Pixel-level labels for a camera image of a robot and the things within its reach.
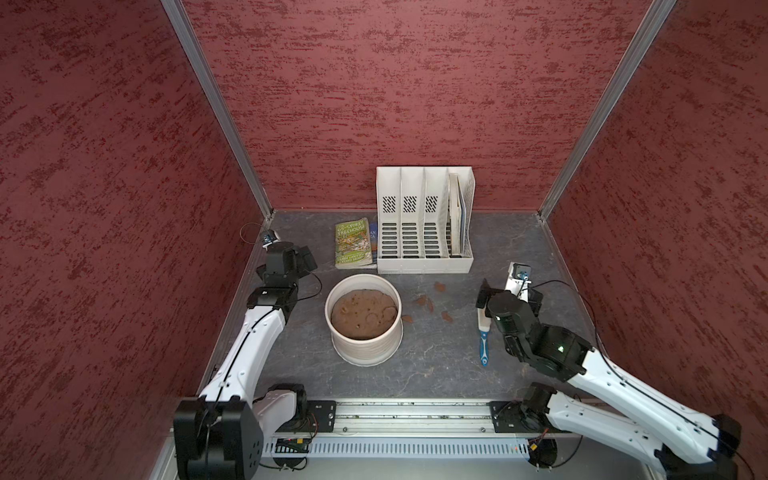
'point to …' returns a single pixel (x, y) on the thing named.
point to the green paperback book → (353, 245)
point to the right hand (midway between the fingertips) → (498, 289)
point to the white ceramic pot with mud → (364, 319)
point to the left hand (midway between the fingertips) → (290, 261)
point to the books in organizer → (458, 217)
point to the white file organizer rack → (425, 219)
